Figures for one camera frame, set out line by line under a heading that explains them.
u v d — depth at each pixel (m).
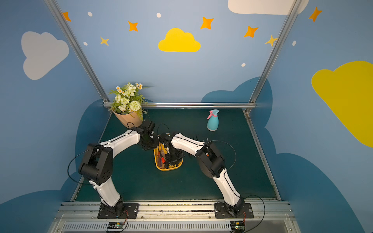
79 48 0.84
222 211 0.74
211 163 0.55
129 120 0.99
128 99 0.88
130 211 0.74
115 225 0.72
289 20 0.74
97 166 0.48
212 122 1.06
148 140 0.80
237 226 0.73
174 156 0.79
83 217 0.75
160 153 0.93
